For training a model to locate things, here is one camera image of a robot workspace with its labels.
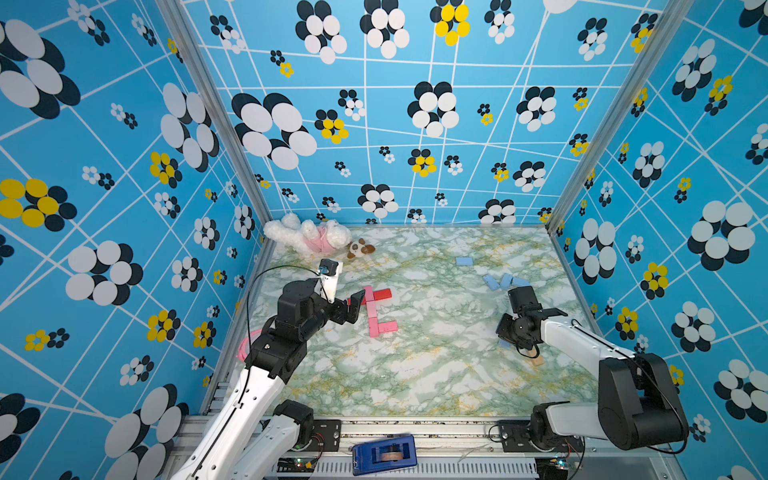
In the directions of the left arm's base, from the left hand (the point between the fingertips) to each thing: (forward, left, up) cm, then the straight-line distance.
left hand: (350, 282), depth 73 cm
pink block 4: (0, -9, -24) cm, 26 cm away
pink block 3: (0, -4, -24) cm, 25 cm away
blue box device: (-33, -9, -20) cm, 40 cm away
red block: (+12, -7, -25) cm, 29 cm away
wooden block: (-10, -53, -24) cm, 59 cm away
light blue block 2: (+17, -45, -24) cm, 54 cm away
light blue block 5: (-6, -43, -23) cm, 49 cm away
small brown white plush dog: (+30, +2, -21) cm, 37 cm away
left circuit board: (-35, +13, -28) cm, 47 cm away
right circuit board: (-35, -49, -26) cm, 65 cm away
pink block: (+12, -3, -24) cm, 27 cm away
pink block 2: (+6, -4, -25) cm, 26 cm away
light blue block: (+27, -37, -25) cm, 52 cm away
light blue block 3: (+18, -50, -24) cm, 58 cm away
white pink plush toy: (+28, +19, -14) cm, 36 cm away
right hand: (-2, -46, -25) cm, 52 cm away
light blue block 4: (+17, -55, -25) cm, 63 cm away
